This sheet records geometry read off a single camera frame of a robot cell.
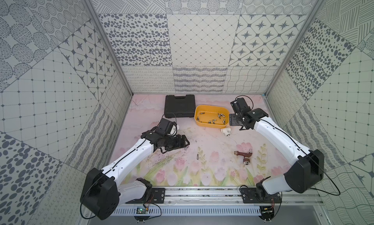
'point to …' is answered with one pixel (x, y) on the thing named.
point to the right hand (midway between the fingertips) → (241, 120)
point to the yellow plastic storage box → (212, 117)
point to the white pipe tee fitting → (227, 131)
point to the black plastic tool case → (177, 106)
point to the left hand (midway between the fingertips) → (185, 142)
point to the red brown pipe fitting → (246, 160)
